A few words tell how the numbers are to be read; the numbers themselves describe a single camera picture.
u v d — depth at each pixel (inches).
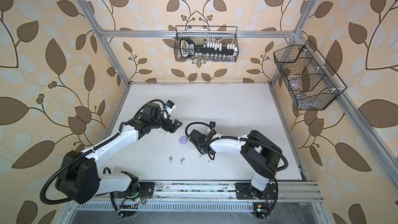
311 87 29.2
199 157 33.2
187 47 32.5
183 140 35.6
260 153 18.7
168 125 29.3
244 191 29.0
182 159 33.2
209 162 32.5
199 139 27.1
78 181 16.2
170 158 33.3
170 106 29.4
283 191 29.5
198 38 35.9
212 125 31.1
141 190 29.0
